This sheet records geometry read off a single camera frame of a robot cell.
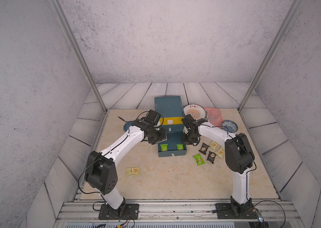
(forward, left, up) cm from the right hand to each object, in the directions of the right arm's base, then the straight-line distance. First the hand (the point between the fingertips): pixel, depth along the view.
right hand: (184, 142), depth 94 cm
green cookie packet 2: (-2, +13, -3) cm, 14 cm away
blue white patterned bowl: (+17, -35, -5) cm, 40 cm away
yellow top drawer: (+7, +8, +14) cm, 18 cm away
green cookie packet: (-10, -9, -5) cm, 14 cm away
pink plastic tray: (+20, -27, -6) cm, 35 cm away
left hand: (-5, +10, +11) cm, 16 cm away
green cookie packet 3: (-1, +3, -4) cm, 5 cm away
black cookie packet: (-2, -13, -5) cm, 14 cm away
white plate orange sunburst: (+33, -13, -4) cm, 36 cm away
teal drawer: (-1, +7, +6) cm, 10 cm away
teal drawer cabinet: (+15, +9, +16) cm, 24 cm away
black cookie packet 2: (-8, -17, -4) cm, 19 cm away
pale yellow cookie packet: (-17, +31, -4) cm, 35 cm away
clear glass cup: (+27, -25, -2) cm, 37 cm away
